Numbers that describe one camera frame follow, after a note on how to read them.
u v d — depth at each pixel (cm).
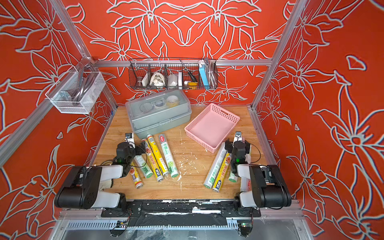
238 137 76
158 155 90
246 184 77
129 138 79
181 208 74
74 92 78
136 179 79
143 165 83
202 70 83
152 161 86
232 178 79
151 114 88
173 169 83
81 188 44
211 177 79
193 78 96
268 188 43
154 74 87
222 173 81
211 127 110
